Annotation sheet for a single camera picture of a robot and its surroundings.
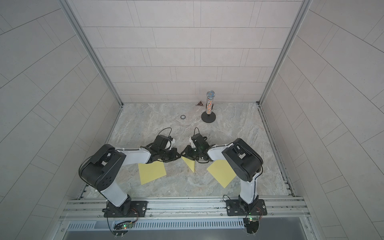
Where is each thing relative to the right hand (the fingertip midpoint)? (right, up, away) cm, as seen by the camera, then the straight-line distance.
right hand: (182, 155), depth 90 cm
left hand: (0, 0, +1) cm, 1 cm away
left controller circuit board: (-24, -25, -24) cm, 43 cm away
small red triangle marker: (+11, +34, +26) cm, 44 cm away
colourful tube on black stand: (+18, +24, +17) cm, 34 cm away
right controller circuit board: (+35, -25, -22) cm, 48 cm away
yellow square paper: (-17, -8, -6) cm, 20 cm away
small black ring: (-2, +25, +19) cm, 31 cm away
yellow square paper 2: (+23, -6, -9) cm, 25 cm away
